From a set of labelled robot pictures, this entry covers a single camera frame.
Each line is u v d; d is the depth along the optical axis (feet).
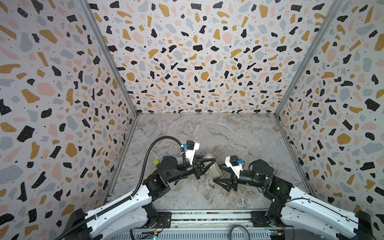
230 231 2.22
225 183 1.92
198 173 1.85
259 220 2.41
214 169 2.07
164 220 2.42
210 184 2.81
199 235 2.56
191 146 1.88
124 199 1.53
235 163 1.82
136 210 1.98
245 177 1.92
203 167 2.03
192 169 1.88
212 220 2.49
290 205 1.62
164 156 3.20
